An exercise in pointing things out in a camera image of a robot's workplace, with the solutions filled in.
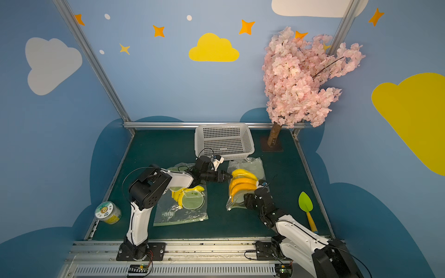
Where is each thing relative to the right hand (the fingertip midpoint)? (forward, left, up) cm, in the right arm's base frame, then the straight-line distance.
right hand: (251, 194), depth 89 cm
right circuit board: (-32, -14, -5) cm, 35 cm away
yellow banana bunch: (+8, +5, 0) cm, 9 cm away
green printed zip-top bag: (-8, +32, -1) cm, 33 cm away
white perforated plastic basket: (+33, +11, +4) cm, 35 cm away
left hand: (+10, +11, +3) cm, 15 cm away
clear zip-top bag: (+18, -2, 0) cm, 18 cm away
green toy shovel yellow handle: (-2, -29, -3) cm, 29 cm away
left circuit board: (-35, +48, -4) cm, 59 cm away
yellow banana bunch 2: (-2, +39, 0) cm, 39 cm away
